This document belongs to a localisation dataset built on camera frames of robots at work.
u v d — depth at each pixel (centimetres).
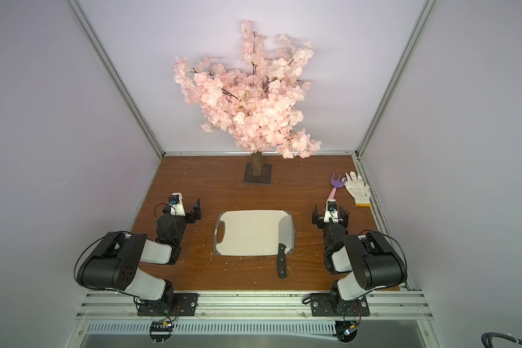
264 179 110
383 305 74
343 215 81
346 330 69
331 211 74
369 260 45
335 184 106
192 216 81
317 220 81
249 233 94
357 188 104
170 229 69
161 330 71
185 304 73
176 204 76
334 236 67
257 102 65
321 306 72
